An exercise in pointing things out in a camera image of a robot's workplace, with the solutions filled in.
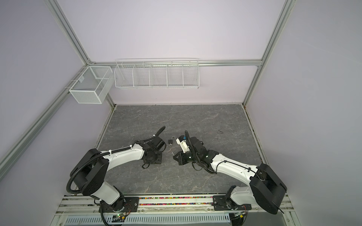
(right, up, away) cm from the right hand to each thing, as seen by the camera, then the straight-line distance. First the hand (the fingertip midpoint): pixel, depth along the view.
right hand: (173, 158), depth 78 cm
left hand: (-11, -5, +10) cm, 16 cm away
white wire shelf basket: (-13, +55, +20) cm, 60 cm away
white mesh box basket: (-60, +46, +21) cm, 78 cm away
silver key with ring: (-4, +4, +18) cm, 19 cm away
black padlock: (-4, +7, +20) cm, 22 cm away
